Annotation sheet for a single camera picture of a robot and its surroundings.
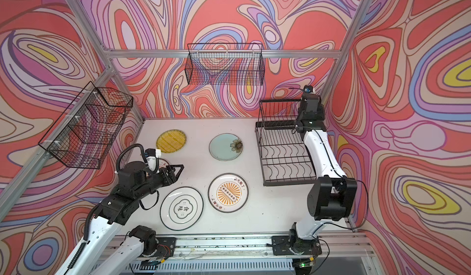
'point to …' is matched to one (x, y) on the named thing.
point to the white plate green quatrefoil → (181, 208)
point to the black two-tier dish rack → (285, 156)
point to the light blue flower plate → (225, 147)
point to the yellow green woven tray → (171, 141)
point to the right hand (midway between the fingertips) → (317, 111)
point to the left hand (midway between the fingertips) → (182, 168)
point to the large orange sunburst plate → (228, 193)
